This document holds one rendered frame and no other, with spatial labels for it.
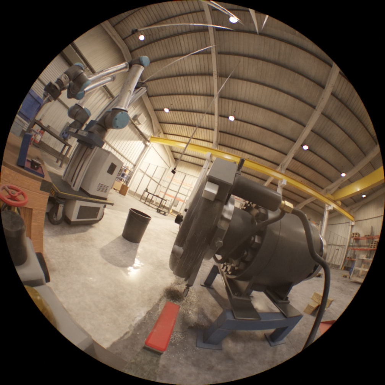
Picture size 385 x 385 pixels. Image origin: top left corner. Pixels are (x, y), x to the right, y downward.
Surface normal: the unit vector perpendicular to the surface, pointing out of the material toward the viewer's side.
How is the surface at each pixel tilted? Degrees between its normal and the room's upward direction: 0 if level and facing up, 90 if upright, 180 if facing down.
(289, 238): 76
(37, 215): 90
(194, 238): 100
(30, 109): 90
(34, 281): 90
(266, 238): 83
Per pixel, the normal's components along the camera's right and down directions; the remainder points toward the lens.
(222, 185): -0.39, 0.75
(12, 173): 0.92, 0.37
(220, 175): 0.07, -0.55
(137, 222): 0.39, 0.04
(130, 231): 0.11, -0.08
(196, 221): -0.11, -0.22
